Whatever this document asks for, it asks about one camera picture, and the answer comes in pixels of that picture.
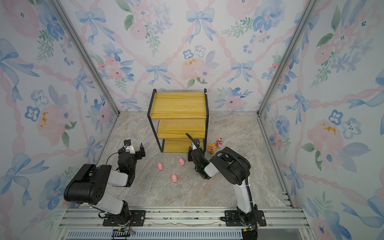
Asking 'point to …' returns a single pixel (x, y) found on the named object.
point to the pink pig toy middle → (182, 162)
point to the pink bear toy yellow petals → (211, 148)
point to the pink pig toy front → (174, 178)
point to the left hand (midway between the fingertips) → (134, 143)
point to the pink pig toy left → (160, 166)
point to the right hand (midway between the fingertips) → (191, 146)
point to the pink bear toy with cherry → (219, 142)
